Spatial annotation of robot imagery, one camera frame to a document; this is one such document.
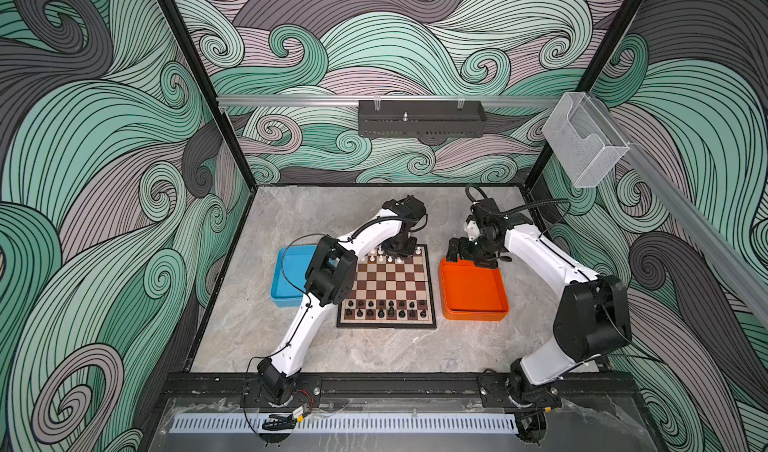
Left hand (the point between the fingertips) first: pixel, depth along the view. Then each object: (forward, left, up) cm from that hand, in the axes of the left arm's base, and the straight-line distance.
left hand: (404, 254), depth 96 cm
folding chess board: (-13, +4, -1) cm, 14 cm away
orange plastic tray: (-11, -22, -5) cm, 25 cm away
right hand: (-5, -16, +7) cm, 18 cm away
